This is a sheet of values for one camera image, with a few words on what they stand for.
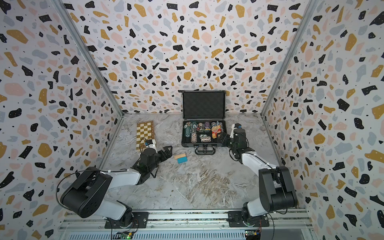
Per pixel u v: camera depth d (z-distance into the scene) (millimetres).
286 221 753
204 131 1082
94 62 900
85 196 438
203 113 1097
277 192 444
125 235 703
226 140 816
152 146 820
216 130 1067
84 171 476
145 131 1065
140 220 735
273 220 686
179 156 975
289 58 891
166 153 831
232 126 851
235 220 735
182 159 966
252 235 713
